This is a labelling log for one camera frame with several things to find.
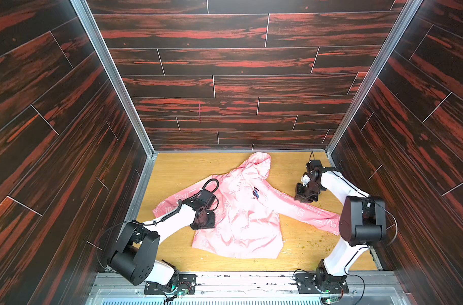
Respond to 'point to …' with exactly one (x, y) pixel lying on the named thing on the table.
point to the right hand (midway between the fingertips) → (301, 198)
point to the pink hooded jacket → (238, 211)
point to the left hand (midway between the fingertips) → (212, 224)
